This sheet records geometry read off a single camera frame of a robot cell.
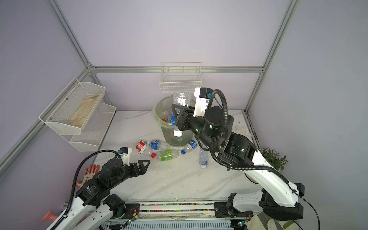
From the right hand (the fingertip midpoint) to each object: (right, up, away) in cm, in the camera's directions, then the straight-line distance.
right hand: (174, 105), depth 49 cm
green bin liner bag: (-10, +7, +43) cm, 45 cm away
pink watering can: (-57, -48, +14) cm, 76 cm away
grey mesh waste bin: (-8, -16, +47) cm, 50 cm away
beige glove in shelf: (-55, 0, +29) cm, 62 cm away
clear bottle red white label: (-26, -23, +47) cm, 58 cm away
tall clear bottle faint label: (+15, -29, +44) cm, 55 cm away
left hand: (-19, -27, +24) cm, 41 cm away
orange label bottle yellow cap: (-11, -1, +42) cm, 43 cm away
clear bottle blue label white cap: (-16, -20, +45) cm, 52 cm away
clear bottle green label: (-7, -26, +40) cm, 48 cm away
